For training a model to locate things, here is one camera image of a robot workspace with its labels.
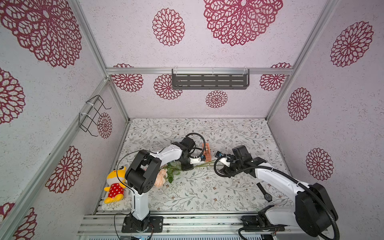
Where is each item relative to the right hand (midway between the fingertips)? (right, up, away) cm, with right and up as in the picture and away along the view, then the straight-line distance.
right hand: (222, 162), depth 87 cm
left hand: (-20, -3, +7) cm, 21 cm away
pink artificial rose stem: (-28, -4, +2) cm, 29 cm away
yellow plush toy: (-58, -12, -8) cm, 60 cm away
